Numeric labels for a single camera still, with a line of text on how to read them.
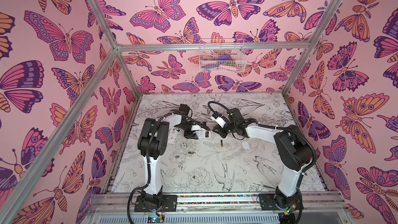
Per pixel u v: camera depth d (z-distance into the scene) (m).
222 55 0.96
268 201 0.73
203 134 0.97
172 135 0.97
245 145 0.93
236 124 0.76
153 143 0.52
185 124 0.86
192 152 0.90
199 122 0.86
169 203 0.74
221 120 0.83
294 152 0.49
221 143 0.94
